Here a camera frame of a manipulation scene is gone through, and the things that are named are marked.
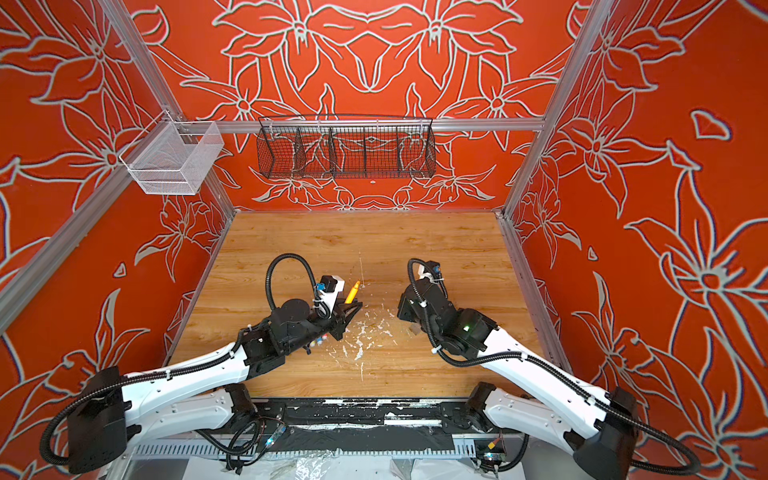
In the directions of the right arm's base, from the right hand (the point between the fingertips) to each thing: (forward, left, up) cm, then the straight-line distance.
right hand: (395, 296), depth 74 cm
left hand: (-2, +9, +1) cm, 9 cm away
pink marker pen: (-11, +17, +2) cm, 20 cm away
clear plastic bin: (+43, +69, +14) cm, 83 cm away
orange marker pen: (-1, +11, +5) cm, 12 cm away
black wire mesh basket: (+52, +15, +11) cm, 55 cm away
